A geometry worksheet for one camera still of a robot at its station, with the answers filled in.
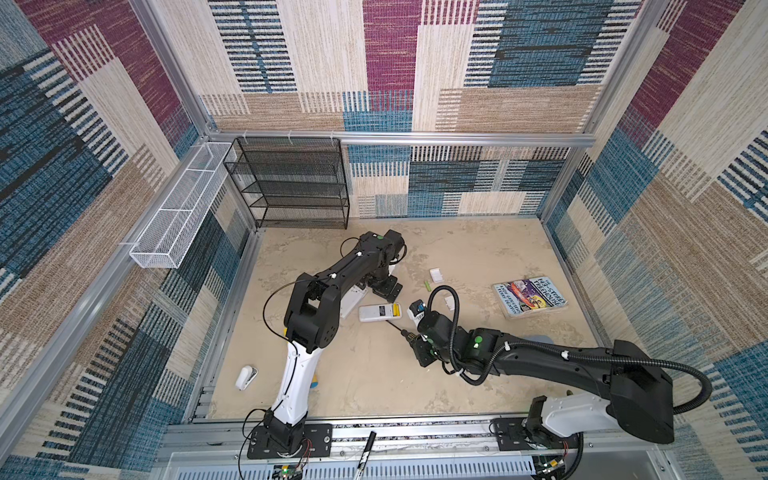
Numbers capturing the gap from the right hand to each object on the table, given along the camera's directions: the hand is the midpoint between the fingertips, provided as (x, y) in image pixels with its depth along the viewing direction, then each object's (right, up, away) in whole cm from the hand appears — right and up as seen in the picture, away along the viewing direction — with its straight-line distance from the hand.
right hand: (417, 345), depth 81 cm
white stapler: (-46, -9, 0) cm, 47 cm away
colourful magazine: (+37, +11, +15) cm, 42 cm away
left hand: (-10, +13, +13) cm, 22 cm away
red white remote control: (-11, +6, +13) cm, 18 cm away
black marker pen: (-13, -23, -10) cm, 28 cm away
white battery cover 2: (+12, +9, +16) cm, 22 cm away
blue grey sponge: (+37, 0, +8) cm, 38 cm away
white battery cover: (+9, +17, +24) cm, 30 cm away
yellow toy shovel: (-28, -11, +1) cm, 30 cm away
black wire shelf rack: (-43, +50, +29) cm, 72 cm away
